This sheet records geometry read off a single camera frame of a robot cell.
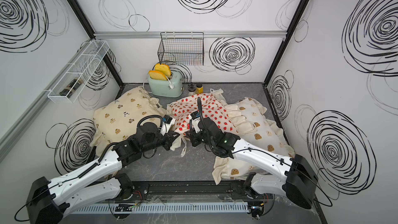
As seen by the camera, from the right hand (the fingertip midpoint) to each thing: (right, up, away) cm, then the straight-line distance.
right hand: (187, 133), depth 75 cm
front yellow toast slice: (-21, +31, +23) cm, 44 cm away
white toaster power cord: (-13, +25, +24) cm, 37 cm away
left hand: (-4, 0, 0) cm, 4 cm away
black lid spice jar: (0, +23, +30) cm, 38 cm away
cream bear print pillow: (+35, +2, +10) cm, 36 cm away
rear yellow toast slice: (-18, +37, +27) cm, 49 cm away
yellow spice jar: (+5, +23, +33) cm, 41 cm away
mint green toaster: (-20, +23, +28) cm, 42 cm away
